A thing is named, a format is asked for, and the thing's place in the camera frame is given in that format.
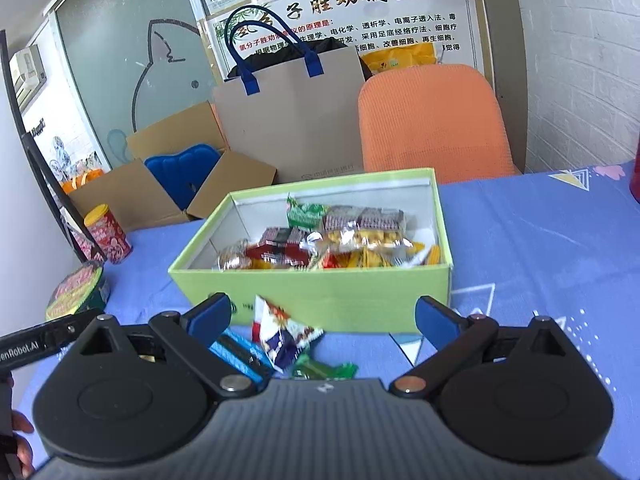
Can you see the green cardboard box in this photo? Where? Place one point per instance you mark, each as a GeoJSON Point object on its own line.
{"type": "Point", "coordinates": [325, 302]}

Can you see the black metal stand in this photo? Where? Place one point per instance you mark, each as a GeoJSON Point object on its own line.
{"type": "Point", "coordinates": [30, 160]}

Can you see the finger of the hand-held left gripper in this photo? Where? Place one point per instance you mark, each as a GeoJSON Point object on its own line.
{"type": "Point", "coordinates": [75, 326]}

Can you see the blue plastic tray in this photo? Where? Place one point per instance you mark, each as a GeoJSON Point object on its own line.
{"type": "Point", "coordinates": [185, 175]}

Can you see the pile of mixed snack packets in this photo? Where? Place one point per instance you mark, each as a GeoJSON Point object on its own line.
{"type": "Point", "coordinates": [350, 240]}

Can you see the white red blue snack packet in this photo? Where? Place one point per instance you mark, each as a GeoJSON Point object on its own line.
{"type": "Point", "coordinates": [280, 332]}

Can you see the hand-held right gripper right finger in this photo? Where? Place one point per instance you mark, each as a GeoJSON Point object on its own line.
{"type": "Point", "coordinates": [435, 317]}

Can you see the instant noodle bowl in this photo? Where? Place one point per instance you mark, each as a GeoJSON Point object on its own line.
{"type": "Point", "coordinates": [77, 292]}

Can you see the white wall unit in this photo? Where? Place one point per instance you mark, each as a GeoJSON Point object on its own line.
{"type": "Point", "coordinates": [27, 76]}

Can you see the orange packaged goods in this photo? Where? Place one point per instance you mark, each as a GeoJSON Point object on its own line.
{"type": "Point", "coordinates": [80, 176]}

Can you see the orange chair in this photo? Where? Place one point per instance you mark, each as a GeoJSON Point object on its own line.
{"type": "Point", "coordinates": [430, 125]}

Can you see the blue printed tablecloth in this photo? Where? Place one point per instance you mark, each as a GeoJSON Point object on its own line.
{"type": "Point", "coordinates": [525, 240]}

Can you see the person's left hand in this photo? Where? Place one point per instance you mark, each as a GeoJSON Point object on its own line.
{"type": "Point", "coordinates": [24, 440]}

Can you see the yellow plastic bag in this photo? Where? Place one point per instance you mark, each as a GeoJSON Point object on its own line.
{"type": "Point", "coordinates": [400, 57]}

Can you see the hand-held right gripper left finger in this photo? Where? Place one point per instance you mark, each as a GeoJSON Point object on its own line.
{"type": "Point", "coordinates": [212, 312]}

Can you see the red thermos jug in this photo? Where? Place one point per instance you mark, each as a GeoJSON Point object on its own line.
{"type": "Point", "coordinates": [636, 165]}

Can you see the open brown cardboard box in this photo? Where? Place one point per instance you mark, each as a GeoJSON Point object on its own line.
{"type": "Point", "coordinates": [115, 195]}

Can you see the shiny green candy wrapper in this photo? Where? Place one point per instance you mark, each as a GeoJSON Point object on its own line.
{"type": "Point", "coordinates": [325, 370]}

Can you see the red snack canister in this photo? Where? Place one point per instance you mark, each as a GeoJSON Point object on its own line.
{"type": "Point", "coordinates": [107, 235]}

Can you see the wall poster large characters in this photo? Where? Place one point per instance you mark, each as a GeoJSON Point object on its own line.
{"type": "Point", "coordinates": [405, 12]}

